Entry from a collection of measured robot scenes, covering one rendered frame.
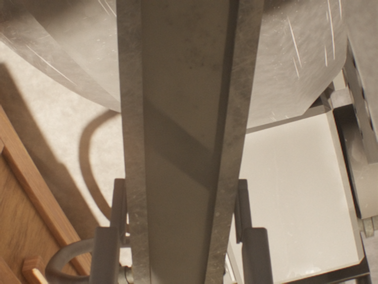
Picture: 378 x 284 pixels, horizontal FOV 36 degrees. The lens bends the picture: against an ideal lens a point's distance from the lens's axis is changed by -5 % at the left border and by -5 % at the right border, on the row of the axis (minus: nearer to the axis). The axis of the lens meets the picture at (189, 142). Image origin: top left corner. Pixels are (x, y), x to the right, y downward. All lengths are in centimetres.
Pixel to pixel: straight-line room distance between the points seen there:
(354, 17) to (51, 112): 112
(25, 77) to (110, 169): 29
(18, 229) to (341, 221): 97
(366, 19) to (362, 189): 15
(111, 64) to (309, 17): 6
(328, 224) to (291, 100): 14
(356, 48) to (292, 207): 14
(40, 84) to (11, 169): 19
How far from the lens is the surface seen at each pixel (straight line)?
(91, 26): 16
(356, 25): 24
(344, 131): 37
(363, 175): 37
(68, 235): 143
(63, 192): 146
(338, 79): 59
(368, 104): 23
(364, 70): 23
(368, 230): 90
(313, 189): 35
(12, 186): 128
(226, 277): 93
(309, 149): 34
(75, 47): 17
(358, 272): 91
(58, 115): 132
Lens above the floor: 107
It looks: 54 degrees down
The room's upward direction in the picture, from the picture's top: 179 degrees counter-clockwise
